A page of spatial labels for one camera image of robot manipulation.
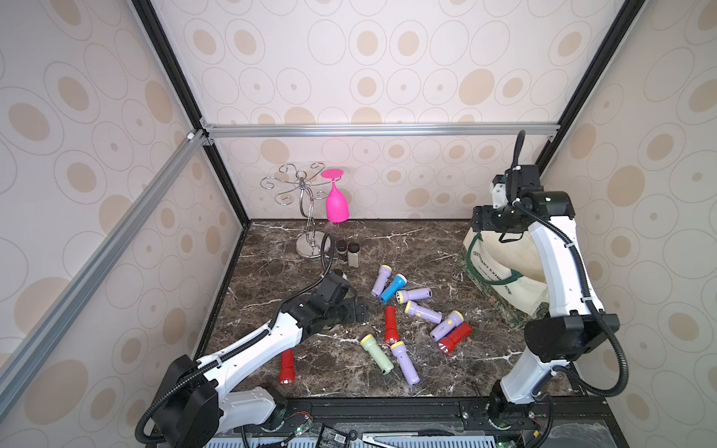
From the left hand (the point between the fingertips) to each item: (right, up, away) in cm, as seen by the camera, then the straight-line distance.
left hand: (365, 309), depth 80 cm
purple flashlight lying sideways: (+17, +2, +15) cm, 23 cm away
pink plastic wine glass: (-9, +31, +14) cm, 35 cm away
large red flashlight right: (+28, -10, +6) cm, 30 cm away
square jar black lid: (-4, +15, +20) cm, 25 cm away
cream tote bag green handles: (+41, +11, -2) cm, 42 cm away
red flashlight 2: (+8, -7, +9) cm, 14 cm away
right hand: (+38, +25, -2) cm, 46 cm away
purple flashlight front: (+10, -13, +3) cm, 17 cm away
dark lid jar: (-8, +18, +20) cm, 28 cm away
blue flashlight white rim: (+12, +5, +17) cm, 21 cm away
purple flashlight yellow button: (+28, -5, +8) cm, 30 cm away
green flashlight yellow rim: (+3, -14, +2) cm, 15 cm away
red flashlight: (-22, -17, -1) cm, 28 cm away
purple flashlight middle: (+19, -4, +10) cm, 22 cm away
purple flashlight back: (+7, +8, +20) cm, 23 cm away
